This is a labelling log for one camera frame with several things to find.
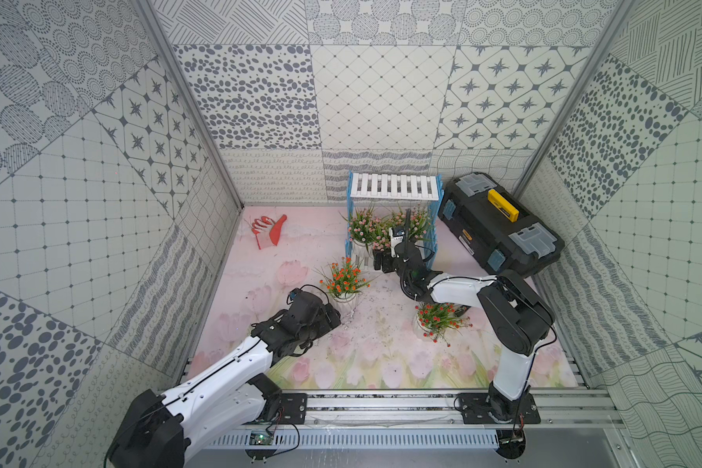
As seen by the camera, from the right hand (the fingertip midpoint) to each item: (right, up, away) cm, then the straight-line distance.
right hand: (387, 250), depth 96 cm
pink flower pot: (+10, +9, -3) cm, 14 cm away
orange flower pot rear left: (-14, -9, -15) cm, 22 cm away
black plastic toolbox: (+36, +8, -3) cm, 37 cm away
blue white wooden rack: (+1, +20, -8) cm, 22 cm away
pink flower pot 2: (-9, +7, -4) cm, 12 cm away
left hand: (-15, -20, -15) cm, 29 cm away
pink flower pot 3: (-3, +5, -5) cm, 8 cm away
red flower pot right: (+11, -17, -21) cm, 30 cm away
